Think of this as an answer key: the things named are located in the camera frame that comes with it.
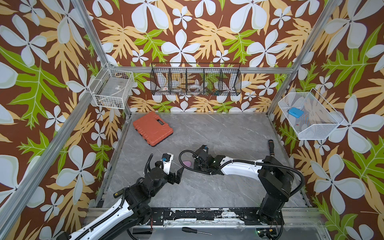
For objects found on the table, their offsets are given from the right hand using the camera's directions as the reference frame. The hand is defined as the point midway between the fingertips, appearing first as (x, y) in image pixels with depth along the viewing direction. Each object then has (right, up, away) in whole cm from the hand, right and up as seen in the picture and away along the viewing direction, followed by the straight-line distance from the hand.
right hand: (193, 165), depth 88 cm
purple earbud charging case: (-3, +1, +3) cm, 4 cm away
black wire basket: (+2, +55, +9) cm, 56 cm away
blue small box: (+59, +32, -4) cm, 67 cm away
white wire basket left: (-47, +46, -2) cm, 66 cm away
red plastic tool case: (-28, +22, +17) cm, 40 cm away
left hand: (-9, +5, -13) cm, 16 cm away
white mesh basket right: (+65, +29, -8) cm, 71 cm away
